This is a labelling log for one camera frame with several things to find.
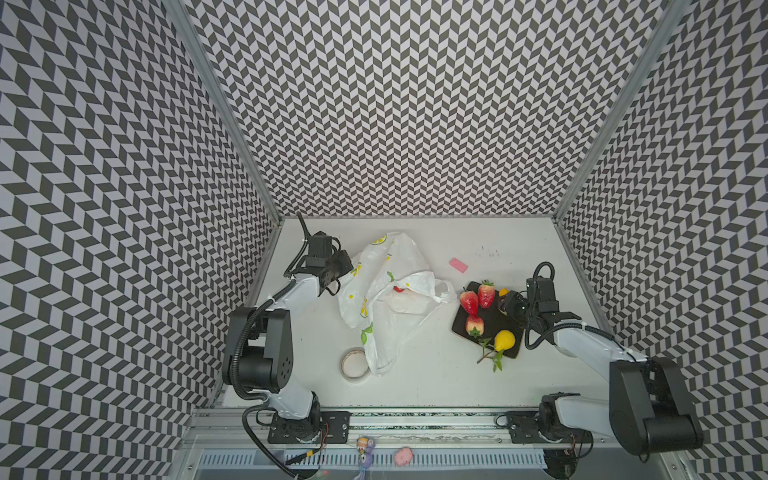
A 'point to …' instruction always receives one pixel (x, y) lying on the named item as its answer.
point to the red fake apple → (399, 290)
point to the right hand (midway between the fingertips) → (502, 309)
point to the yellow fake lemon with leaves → (504, 341)
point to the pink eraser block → (457, 264)
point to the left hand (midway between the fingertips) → (350, 260)
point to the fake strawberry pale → (474, 326)
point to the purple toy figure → (365, 450)
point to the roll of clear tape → (354, 365)
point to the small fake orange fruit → (503, 292)
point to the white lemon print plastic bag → (386, 293)
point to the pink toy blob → (403, 457)
